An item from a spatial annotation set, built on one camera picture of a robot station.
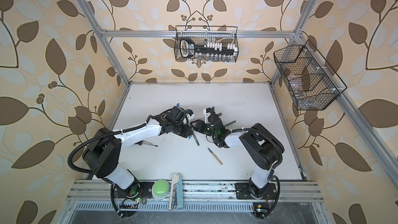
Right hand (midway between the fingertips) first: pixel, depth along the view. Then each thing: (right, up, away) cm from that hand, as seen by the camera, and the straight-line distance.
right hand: (192, 125), depth 89 cm
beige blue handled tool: (-6, -24, -13) cm, 29 cm away
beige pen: (+13, -17, -2) cm, 22 cm away
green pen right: (+24, -1, +10) cm, 26 cm away
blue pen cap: (-12, +11, +20) cm, 25 cm away
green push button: (-14, -28, -16) cm, 35 cm away
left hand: (+1, -3, -3) cm, 4 cm away
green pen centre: (+2, -9, +3) cm, 10 cm away
